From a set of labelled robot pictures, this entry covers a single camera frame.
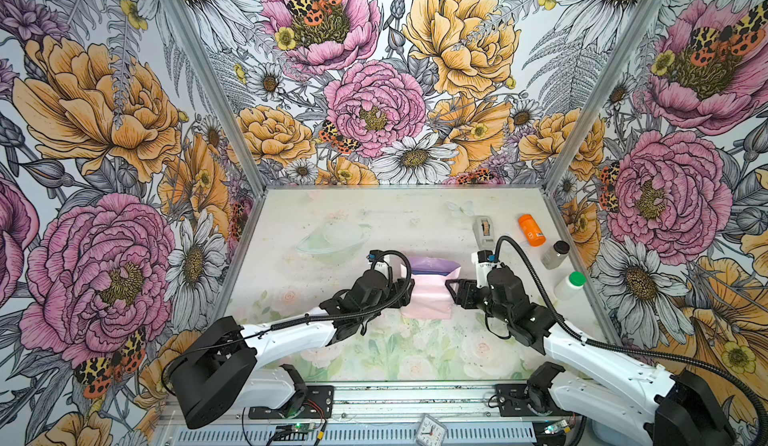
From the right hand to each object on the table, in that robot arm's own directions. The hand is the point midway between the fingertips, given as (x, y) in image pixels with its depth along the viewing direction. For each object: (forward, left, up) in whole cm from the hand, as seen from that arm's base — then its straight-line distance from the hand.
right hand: (453, 294), depth 82 cm
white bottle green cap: (+3, -34, -3) cm, 34 cm away
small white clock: (-30, +8, -8) cm, 32 cm away
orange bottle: (+26, -32, -7) cm, 42 cm away
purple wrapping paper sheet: (-2, +6, +3) cm, 7 cm away
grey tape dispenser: (+26, -16, -7) cm, 31 cm away
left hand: (+2, +14, -1) cm, 14 cm away
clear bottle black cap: (+13, -34, -3) cm, 36 cm away
